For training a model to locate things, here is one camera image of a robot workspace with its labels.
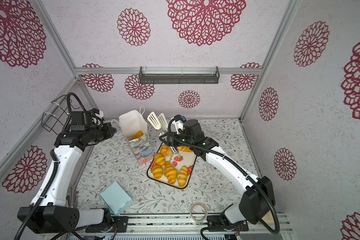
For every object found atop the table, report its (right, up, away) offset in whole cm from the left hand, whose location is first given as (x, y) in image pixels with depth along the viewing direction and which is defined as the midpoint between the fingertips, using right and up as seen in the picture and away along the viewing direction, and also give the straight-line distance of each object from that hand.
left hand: (115, 132), depth 75 cm
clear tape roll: (+46, -42, +1) cm, 62 cm away
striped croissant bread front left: (+19, -23, +14) cm, 33 cm away
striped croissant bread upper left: (+20, -17, +17) cm, 31 cm away
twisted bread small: (+24, -12, +22) cm, 34 cm away
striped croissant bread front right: (+34, -26, +12) cm, 44 cm away
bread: (+4, -1, +28) cm, 28 cm away
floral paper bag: (+2, +5, +21) cm, 22 cm away
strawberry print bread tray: (+31, -18, +22) cm, 42 cm away
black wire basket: (-32, +7, 0) cm, 32 cm away
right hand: (+24, -1, -4) cm, 24 cm away
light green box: (-2, -36, +6) cm, 37 cm away
